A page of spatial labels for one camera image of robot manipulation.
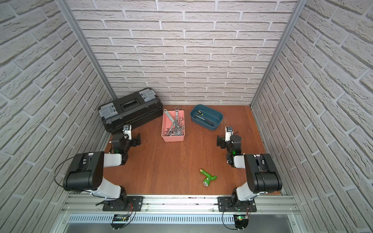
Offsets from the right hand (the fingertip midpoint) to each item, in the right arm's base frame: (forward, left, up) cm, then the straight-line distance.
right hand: (227, 135), depth 95 cm
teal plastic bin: (+21, +9, -6) cm, 23 cm away
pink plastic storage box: (+10, +36, 0) cm, 38 cm away
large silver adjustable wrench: (+15, +36, +1) cm, 40 cm away
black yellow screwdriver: (+23, +14, -5) cm, 28 cm away
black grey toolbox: (+16, +60, +12) cm, 63 cm away
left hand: (+5, +63, +3) cm, 63 cm away
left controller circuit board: (-43, +63, -7) cm, 77 cm away
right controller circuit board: (-46, +2, -7) cm, 47 cm away
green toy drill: (-28, +17, -3) cm, 33 cm away
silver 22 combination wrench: (+22, +33, +5) cm, 40 cm away
